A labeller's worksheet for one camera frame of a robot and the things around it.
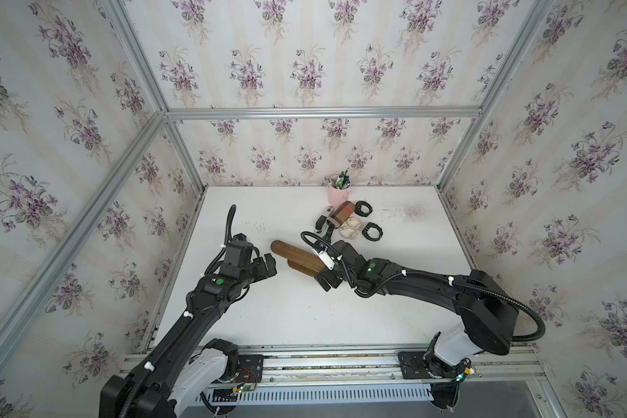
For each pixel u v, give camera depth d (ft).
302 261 2.86
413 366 2.38
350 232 3.39
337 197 3.51
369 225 3.36
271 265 2.39
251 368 2.39
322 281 2.46
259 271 2.35
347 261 2.08
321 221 3.39
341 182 3.52
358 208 3.53
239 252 1.97
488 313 1.42
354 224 3.51
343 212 3.53
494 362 2.49
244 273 2.17
